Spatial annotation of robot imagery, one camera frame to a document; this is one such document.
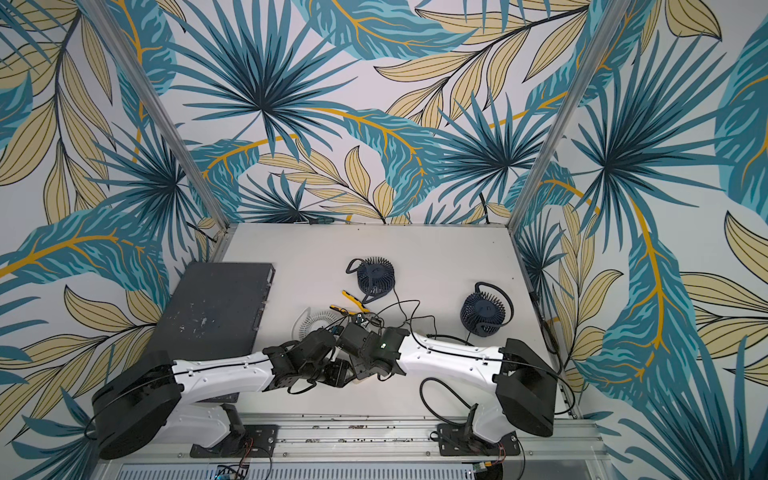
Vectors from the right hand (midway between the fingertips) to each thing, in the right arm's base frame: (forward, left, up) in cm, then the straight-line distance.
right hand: (353, 378), depth 76 cm
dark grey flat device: (+22, +43, -3) cm, 49 cm away
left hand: (+2, +2, -5) cm, 6 cm away
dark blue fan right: (+18, -38, -2) cm, 42 cm away
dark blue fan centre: (+32, -6, 0) cm, 32 cm away
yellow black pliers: (+25, 0, -6) cm, 26 cm away
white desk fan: (+17, +15, -1) cm, 22 cm away
